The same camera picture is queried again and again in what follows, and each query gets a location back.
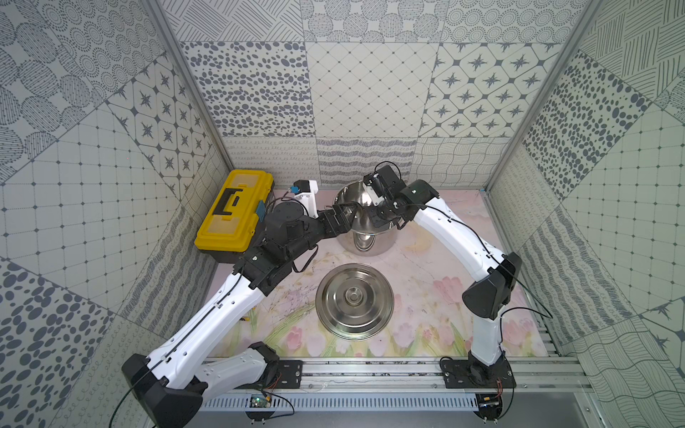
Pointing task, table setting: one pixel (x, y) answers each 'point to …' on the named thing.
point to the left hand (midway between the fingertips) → (345, 201)
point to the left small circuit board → (264, 402)
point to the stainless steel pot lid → (354, 301)
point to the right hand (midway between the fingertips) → (380, 215)
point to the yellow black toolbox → (231, 223)
